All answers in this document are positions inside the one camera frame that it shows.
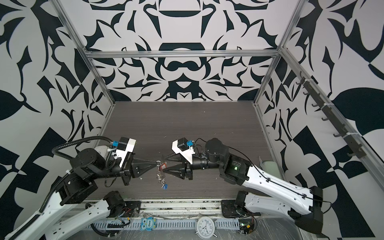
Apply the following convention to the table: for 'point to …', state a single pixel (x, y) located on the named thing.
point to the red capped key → (164, 165)
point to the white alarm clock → (205, 227)
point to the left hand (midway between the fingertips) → (156, 162)
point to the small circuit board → (246, 225)
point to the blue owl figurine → (148, 224)
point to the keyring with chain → (159, 175)
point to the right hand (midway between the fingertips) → (166, 165)
